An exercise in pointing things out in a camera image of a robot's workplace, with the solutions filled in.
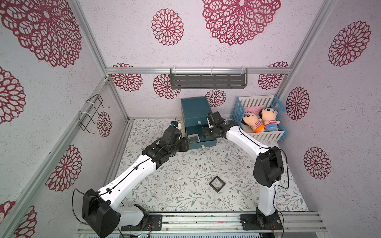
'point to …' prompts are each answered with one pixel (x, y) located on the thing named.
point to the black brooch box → (217, 184)
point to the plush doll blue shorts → (268, 116)
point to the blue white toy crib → (271, 101)
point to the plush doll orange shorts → (251, 119)
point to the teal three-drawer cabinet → (195, 110)
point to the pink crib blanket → (254, 109)
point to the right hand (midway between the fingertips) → (211, 133)
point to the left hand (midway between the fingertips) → (185, 141)
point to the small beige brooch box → (194, 138)
